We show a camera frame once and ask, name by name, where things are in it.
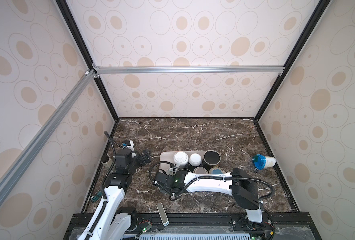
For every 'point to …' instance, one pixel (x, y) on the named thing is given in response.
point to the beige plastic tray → (168, 157)
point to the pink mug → (200, 170)
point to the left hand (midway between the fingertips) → (147, 150)
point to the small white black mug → (195, 160)
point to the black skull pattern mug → (211, 158)
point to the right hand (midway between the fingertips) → (163, 189)
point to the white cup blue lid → (261, 162)
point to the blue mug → (215, 170)
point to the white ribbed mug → (181, 159)
